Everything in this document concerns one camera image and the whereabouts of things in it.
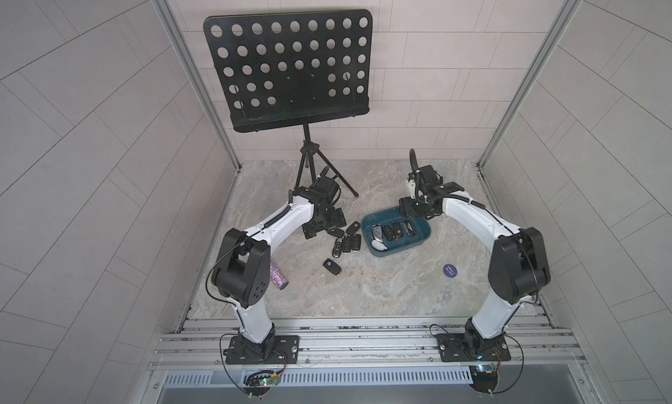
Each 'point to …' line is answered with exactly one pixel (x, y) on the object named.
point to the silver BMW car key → (377, 232)
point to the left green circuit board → (259, 383)
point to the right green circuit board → (485, 378)
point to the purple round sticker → (450, 270)
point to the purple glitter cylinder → (277, 276)
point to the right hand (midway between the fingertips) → (406, 207)
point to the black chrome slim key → (338, 247)
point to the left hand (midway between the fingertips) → (336, 225)
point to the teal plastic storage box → (410, 232)
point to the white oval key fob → (379, 245)
